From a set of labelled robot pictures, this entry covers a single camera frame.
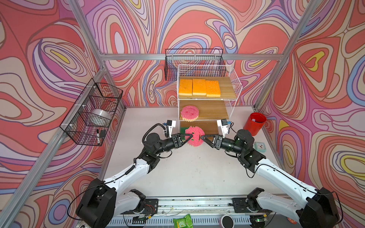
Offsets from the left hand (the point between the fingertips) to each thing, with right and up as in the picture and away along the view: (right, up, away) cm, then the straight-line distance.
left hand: (192, 139), depth 67 cm
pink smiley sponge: (+2, 0, -1) cm, 2 cm away
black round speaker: (+16, -38, -2) cm, 41 cm away
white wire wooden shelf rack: (+12, +16, +17) cm, 27 cm away
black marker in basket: (-48, -1, +4) cm, 48 cm away
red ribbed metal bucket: (+43, +8, +26) cm, 51 cm away
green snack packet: (-4, -41, +1) cm, 41 cm away
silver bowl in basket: (-47, +12, +5) cm, 49 cm away
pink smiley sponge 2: (-1, +13, +11) cm, 17 cm away
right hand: (+5, -1, +2) cm, 6 cm away
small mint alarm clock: (+47, -8, +26) cm, 54 cm away
